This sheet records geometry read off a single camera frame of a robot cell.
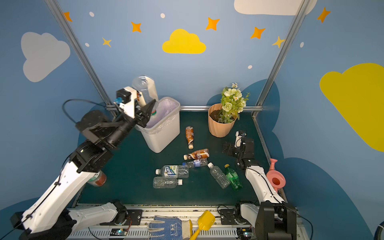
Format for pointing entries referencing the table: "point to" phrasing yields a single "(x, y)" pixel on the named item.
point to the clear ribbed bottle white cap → (221, 178)
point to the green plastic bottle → (233, 177)
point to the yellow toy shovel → (206, 220)
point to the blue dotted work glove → (174, 229)
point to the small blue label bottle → (196, 163)
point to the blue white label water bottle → (181, 171)
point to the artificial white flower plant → (233, 103)
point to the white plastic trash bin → (158, 142)
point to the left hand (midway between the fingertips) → (148, 96)
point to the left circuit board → (118, 232)
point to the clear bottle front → (161, 182)
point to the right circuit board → (245, 232)
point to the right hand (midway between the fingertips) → (231, 143)
